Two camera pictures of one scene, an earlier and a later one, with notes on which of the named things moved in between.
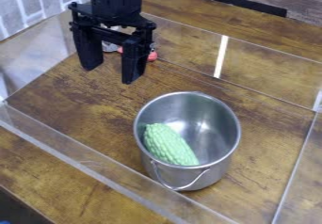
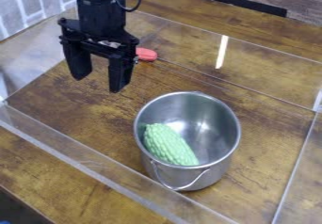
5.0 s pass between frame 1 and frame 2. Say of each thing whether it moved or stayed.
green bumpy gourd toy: stayed
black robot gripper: moved
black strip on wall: stayed
